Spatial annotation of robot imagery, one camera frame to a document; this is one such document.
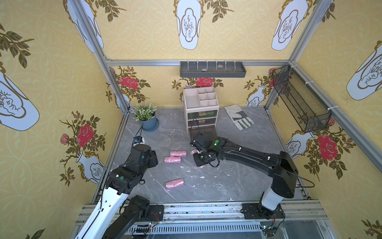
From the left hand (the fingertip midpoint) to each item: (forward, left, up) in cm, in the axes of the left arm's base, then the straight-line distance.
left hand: (152, 153), depth 74 cm
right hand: (-2, -23, -8) cm, 24 cm away
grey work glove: (+36, -58, -19) cm, 71 cm away
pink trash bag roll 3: (-10, -10, -16) cm, 22 cm away
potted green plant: (+30, +9, -3) cm, 31 cm away
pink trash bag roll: (+8, -12, -17) cm, 22 cm away
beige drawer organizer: (+28, -26, +5) cm, 38 cm away
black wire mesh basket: (+19, -87, +6) cm, 89 cm away
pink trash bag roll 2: (+4, -8, -17) cm, 19 cm away
